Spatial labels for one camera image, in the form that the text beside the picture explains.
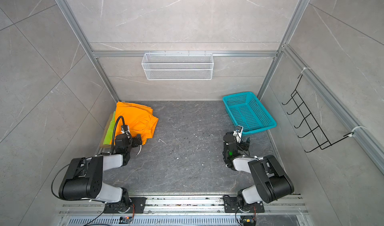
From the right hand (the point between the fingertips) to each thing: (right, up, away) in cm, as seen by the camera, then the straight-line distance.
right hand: (240, 133), depth 90 cm
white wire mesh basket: (-40, +45, +11) cm, 61 cm away
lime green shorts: (-84, -1, +5) cm, 84 cm away
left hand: (-69, 0, +3) cm, 70 cm away
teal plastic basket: (+12, +15, +25) cm, 31 cm away
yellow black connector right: (-3, -40, -20) cm, 45 cm away
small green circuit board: (-62, -39, -20) cm, 76 cm away
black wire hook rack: (+23, +3, -25) cm, 34 cm away
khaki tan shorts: (-88, -8, +3) cm, 88 cm away
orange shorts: (-65, +8, +7) cm, 66 cm away
